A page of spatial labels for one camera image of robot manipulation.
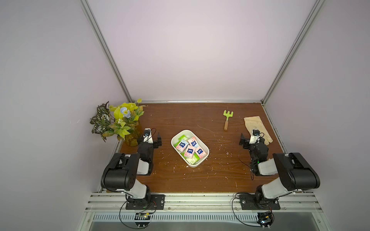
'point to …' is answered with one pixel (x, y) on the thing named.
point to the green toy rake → (228, 115)
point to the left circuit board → (142, 220)
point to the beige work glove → (255, 122)
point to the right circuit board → (265, 219)
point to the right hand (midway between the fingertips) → (252, 132)
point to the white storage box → (189, 134)
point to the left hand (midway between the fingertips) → (152, 132)
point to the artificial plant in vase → (121, 120)
